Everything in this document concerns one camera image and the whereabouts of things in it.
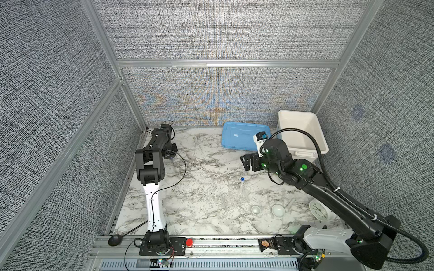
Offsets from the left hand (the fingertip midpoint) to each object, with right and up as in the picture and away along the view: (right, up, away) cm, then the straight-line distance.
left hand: (172, 157), depth 106 cm
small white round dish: (+47, -24, -23) cm, 58 cm away
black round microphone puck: (-17, -34, -32) cm, 50 cm away
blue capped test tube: (+40, -8, -28) cm, 49 cm away
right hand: (+42, +4, -33) cm, 54 cm away
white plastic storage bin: (+85, +7, +7) cm, 85 cm away
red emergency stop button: (+15, -38, -27) cm, 49 cm away
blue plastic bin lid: (+44, +14, +8) cm, 47 cm away
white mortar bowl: (+58, -24, -23) cm, 67 cm away
